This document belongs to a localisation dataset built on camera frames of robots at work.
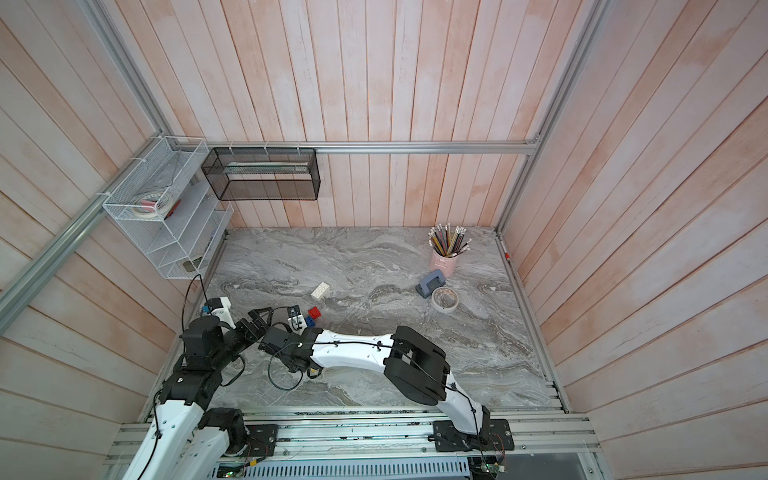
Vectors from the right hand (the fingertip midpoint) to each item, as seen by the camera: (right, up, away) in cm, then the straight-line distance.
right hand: (301, 347), depth 85 cm
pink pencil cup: (+47, +23, +16) cm, 55 cm away
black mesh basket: (-13, +52, +5) cm, 54 cm away
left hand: (-8, +9, -6) cm, 14 cm away
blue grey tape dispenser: (+40, +17, +15) cm, 46 cm away
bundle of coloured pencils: (+47, +32, +17) cm, 59 cm away
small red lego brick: (+2, +8, +10) cm, 13 cm away
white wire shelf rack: (-30, +30, -7) cm, 43 cm away
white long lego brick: (+2, +15, +15) cm, 21 cm away
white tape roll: (+46, +12, +15) cm, 50 cm away
